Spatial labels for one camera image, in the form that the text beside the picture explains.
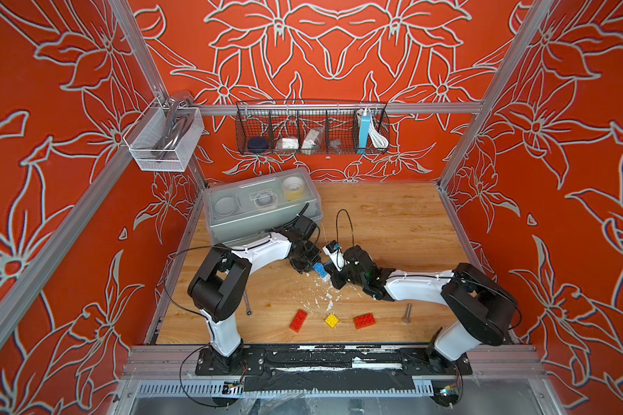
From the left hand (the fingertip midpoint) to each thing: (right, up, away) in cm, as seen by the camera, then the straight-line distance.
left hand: (323, 261), depth 90 cm
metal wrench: (-25, -15, -6) cm, 30 cm away
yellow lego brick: (+2, -16, -10) cm, 19 cm away
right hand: (0, -3, -2) cm, 3 cm away
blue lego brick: (-1, -2, -2) cm, 3 cm away
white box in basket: (-13, +41, -3) cm, 43 cm away
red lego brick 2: (-9, -17, -10) cm, 21 cm away
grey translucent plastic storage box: (-30, +18, -1) cm, 35 cm away
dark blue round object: (-25, +44, +8) cm, 51 cm away
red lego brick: (+12, -17, -10) cm, 23 cm away
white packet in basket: (-3, +44, +2) cm, 44 cm away
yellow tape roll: (-11, +26, +8) cm, 30 cm away
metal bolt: (+26, -17, -9) cm, 32 cm away
